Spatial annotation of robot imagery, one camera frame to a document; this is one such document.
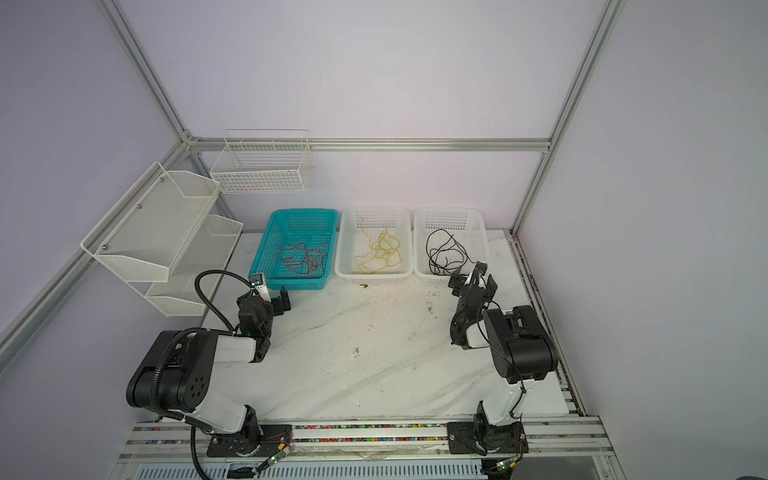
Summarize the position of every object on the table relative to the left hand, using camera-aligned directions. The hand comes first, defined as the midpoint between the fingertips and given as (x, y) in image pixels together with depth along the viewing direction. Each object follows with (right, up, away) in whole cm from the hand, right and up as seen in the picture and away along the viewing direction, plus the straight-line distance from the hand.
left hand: (266, 290), depth 93 cm
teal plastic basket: (+8, +23, +26) cm, 35 cm away
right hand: (+66, +7, 0) cm, 66 cm away
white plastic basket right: (+70, +24, +25) cm, 78 cm away
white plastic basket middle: (+24, +17, +21) cm, 36 cm away
